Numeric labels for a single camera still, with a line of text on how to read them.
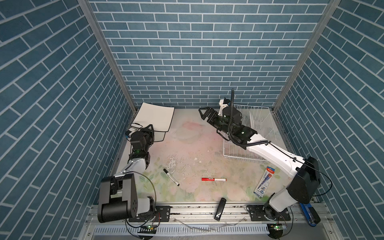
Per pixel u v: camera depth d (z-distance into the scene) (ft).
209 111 2.17
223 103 2.26
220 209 2.38
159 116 3.05
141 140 2.19
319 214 2.52
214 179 2.77
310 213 2.37
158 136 2.83
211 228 2.32
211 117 2.15
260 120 3.68
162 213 2.42
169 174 2.84
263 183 2.72
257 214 2.41
